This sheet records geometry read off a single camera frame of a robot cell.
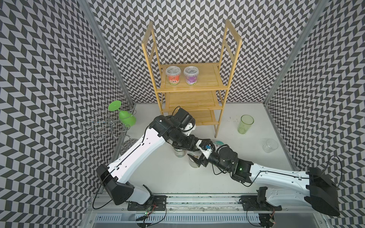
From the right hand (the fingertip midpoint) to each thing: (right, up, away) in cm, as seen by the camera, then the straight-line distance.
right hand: (194, 148), depth 71 cm
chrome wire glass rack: (-56, +11, +17) cm, 60 cm away
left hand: (-1, 0, -5) cm, 5 cm away
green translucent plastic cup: (+34, +11, +21) cm, 42 cm away
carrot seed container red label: (-9, -6, +15) cm, 18 cm away
